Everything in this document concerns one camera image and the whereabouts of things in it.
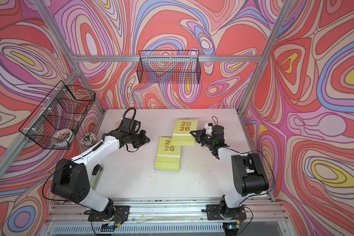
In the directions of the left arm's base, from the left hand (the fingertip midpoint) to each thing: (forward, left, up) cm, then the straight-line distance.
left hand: (152, 139), depth 87 cm
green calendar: (+3, -18, 0) cm, 18 cm away
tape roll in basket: (-6, +43, +13) cm, 45 cm away
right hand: (+3, -23, 0) cm, 23 cm away
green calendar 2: (-6, -9, -9) cm, 14 cm away
